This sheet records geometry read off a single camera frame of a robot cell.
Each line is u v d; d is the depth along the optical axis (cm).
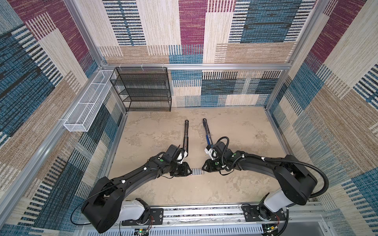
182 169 73
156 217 73
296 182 45
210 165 77
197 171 79
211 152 81
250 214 73
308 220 73
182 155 70
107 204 41
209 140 99
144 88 109
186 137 102
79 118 70
